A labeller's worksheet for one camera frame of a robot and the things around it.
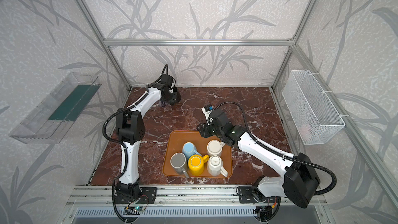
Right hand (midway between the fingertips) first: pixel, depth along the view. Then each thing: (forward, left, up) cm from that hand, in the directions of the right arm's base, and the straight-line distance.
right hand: (200, 121), depth 79 cm
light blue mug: (-12, +6, -9) cm, 16 cm away
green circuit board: (-36, +30, -18) cm, 50 cm away
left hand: (+26, +19, -7) cm, 33 cm away
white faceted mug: (-20, -7, -8) cm, 23 cm away
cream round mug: (-9, -7, -12) cm, 17 cm away
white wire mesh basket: (-8, -47, +16) cm, 51 cm away
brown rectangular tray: (-3, +16, -19) cm, 25 cm away
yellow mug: (-18, +2, -9) cm, 20 cm away
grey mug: (-18, +10, -7) cm, 22 cm away
